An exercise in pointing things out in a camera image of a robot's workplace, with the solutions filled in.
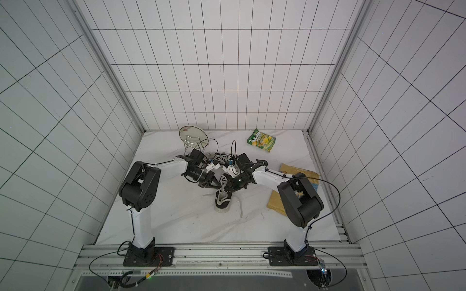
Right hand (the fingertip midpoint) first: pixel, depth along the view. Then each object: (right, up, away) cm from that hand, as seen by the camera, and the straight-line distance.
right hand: (221, 189), depth 88 cm
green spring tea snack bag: (+24, +25, +23) cm, 42 cm away
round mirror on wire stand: (-16, +27, +10) cm, 33 cm away
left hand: (-2, +1, -1) cm, 2 cm away
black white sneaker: (+1, -2, -5) cm, 6 cm away
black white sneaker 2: (0, +15, +12) cm, 19 cm away
